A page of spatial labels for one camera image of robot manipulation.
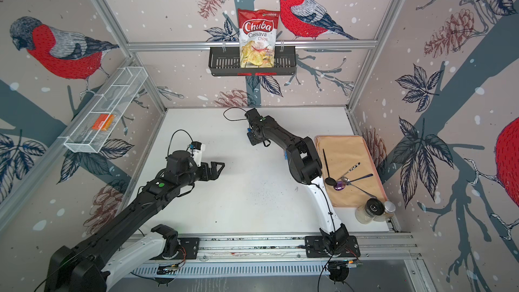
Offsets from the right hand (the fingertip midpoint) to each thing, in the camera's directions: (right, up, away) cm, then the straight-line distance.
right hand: (255, 139), depth 104 cm
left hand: (-14, -7, -23) cm, 28 cm away
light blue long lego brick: (+12, -2, -42) cm, 44 cm away
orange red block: (-55, +9, -32) cm, 64 cm away
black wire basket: (-15, +38, -9) cm, 42 cm away
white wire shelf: (-58, +5, -33) cm, 67 cm away
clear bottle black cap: (+43, -25, -31) cm, 58 cm away
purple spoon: (+39, -20, -15) cm, 46 cm away
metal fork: (+45, -14, -11) cm, 49 cm away
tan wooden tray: (+45, -7, -2) cm, 46 cm away
